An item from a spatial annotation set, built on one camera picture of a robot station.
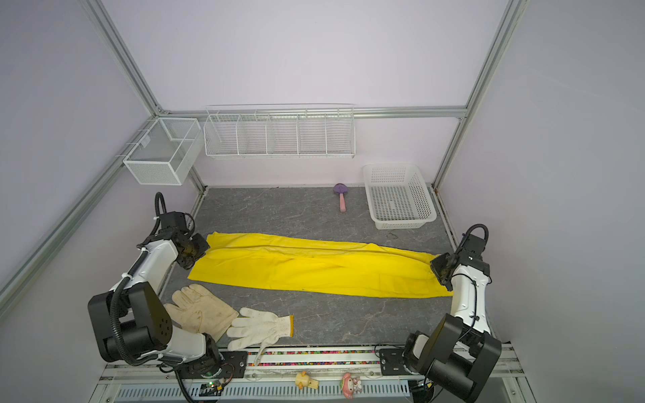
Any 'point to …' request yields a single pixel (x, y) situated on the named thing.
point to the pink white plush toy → (350, 385)
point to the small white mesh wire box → (165, 153)
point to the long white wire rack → (280, 130)
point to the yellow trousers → (318, 266)
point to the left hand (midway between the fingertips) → (204, 251)
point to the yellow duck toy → (302, 379)
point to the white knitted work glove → (259, 329)
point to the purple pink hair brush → (342, 189)
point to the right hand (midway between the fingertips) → (438, 267)
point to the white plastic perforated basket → (398, 196)
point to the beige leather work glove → (198, 310)
